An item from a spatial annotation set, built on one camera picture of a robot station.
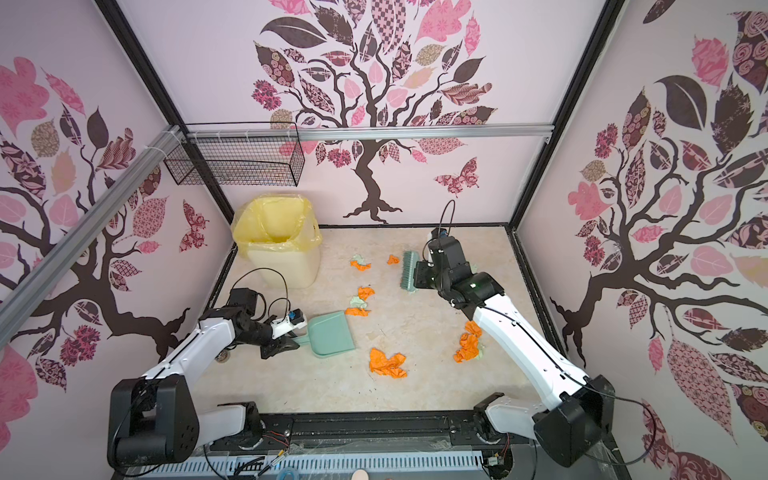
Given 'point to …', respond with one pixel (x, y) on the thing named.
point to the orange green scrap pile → (358, 305)
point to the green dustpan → (328, 335)
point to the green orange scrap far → (359, 262)
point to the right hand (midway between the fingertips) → (418, 263)
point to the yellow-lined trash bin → (281, 236)
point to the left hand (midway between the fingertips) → (290, 342)
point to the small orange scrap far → (392, 259)
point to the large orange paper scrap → (392, 366)
